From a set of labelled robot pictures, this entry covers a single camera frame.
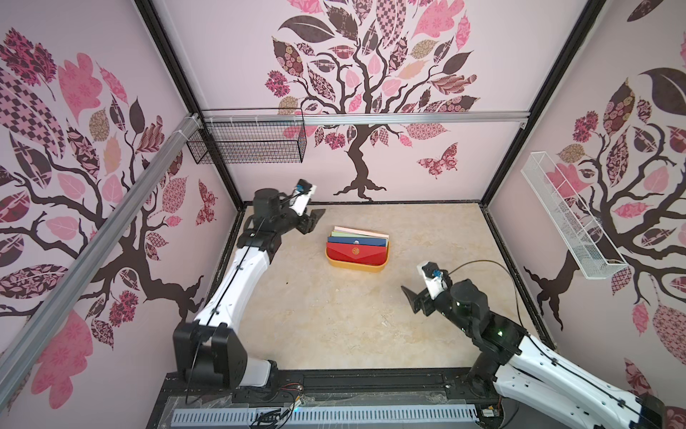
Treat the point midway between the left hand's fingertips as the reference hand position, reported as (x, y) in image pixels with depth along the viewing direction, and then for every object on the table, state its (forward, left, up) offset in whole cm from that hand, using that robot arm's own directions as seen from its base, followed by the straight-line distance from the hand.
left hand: (312, 208), depth 79 cm
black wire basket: (+70, +47, -22) cm, 87 cm away
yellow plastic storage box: (-6, -14, -24) cm, 28 cm away
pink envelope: (+9, -13, -22) cm, 27 cm away
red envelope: (-3, -14, -20) cm, 25 cm away
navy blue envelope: (+2, -16, -20) cm, 26 cm away
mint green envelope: (+7, -8, -22) cm, 25 cm away
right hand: (-19, -30, -11) cm, 37 cm away
